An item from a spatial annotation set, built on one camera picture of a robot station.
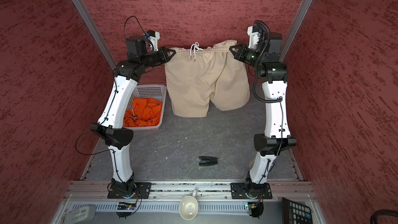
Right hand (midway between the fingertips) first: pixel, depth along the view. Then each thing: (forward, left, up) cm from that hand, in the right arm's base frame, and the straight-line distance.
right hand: (229, 50), depth 66 cm
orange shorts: (-1, +50, -44) cm, 66 cm away
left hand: (+5, +25, -4) cm, 26 cm away
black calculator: (-56, -27, -48) cm, 78 cm away
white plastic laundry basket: (+18, +46, -43) cm, 66 cm away
